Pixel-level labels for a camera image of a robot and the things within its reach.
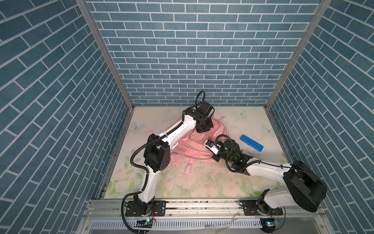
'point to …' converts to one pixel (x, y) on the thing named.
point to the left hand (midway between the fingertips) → (212, 127)
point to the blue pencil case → (252, 143)
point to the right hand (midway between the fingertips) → (206, 144)
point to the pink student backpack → (192, 146)
